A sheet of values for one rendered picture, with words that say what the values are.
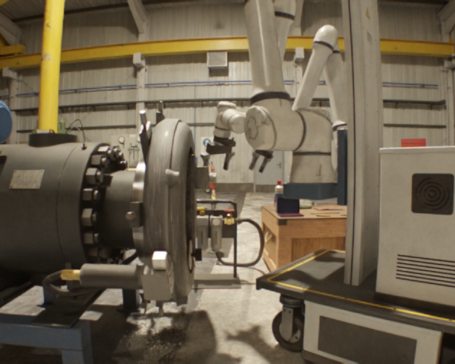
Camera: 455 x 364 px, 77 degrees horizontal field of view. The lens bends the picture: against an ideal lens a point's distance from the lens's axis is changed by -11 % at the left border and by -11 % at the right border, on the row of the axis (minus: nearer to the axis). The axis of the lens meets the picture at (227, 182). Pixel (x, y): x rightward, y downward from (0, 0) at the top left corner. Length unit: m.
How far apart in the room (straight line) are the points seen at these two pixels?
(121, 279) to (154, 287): 0.11
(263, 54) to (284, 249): 1.28
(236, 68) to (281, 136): 11.58
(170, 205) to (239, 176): 11.03
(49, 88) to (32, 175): 3.78
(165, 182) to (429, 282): 0.89
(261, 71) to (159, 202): 0.58
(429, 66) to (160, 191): 14.01
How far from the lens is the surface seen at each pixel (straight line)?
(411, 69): 14.15
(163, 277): 0.95
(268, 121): 1.06
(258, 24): 1.28
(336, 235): 2.15
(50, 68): 5.09
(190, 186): 1.27
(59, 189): 1.21
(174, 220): 1.00
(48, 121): 4.93
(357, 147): 1.26
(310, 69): 1.77
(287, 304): 1.35
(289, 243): 2.07
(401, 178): 1.11
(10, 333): 1.30
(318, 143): 1.19
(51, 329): 1.21
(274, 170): 11.96
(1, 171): 1.38
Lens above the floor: 0.76
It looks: 2 degrees down
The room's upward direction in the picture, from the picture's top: straight up
